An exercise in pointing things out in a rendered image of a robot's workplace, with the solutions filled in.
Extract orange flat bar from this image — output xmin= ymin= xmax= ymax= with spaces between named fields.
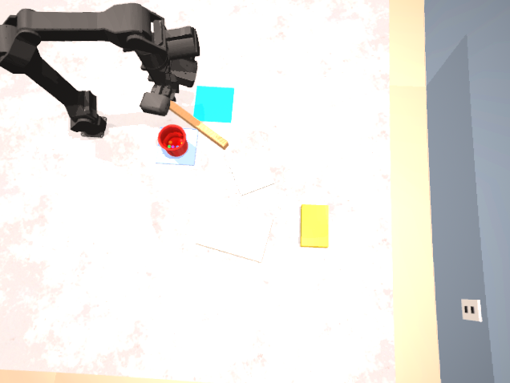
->
xmin=169 ymin=100 xmax=229 ymax=150

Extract red cup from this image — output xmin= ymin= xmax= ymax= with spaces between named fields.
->
xmin=158 ymin=125 xmax=188 ymax=157

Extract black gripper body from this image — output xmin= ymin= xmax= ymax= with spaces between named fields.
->
xmin=140 ymin=55 xmax=172 ymax=117

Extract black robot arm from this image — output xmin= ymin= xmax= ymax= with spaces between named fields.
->
xmin=0 ymin=2 xmax=200 ymax=138

